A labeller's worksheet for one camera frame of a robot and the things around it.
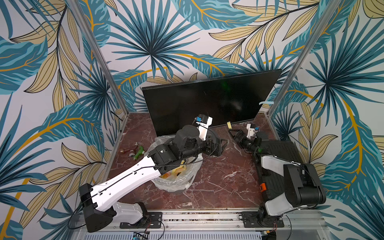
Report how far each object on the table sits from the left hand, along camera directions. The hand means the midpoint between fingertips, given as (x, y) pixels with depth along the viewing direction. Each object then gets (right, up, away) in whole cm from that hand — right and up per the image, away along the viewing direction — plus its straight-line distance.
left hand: (220, 142), depth 61 cm
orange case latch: (+26, -26, +19) cm, 42 cm away
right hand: (+12, +3, +28) cm, 30 cm away
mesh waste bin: (-16, -17, +1) cm, 23 cm away
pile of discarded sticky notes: (-21, -19, +23) cm, 37 cm away
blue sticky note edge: (+29, +20, +21) cm, 41 cm away
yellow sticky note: (+11, +8, +30) cm, 32 cm away
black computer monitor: (+7, +23, +35) cm, 42 cm away
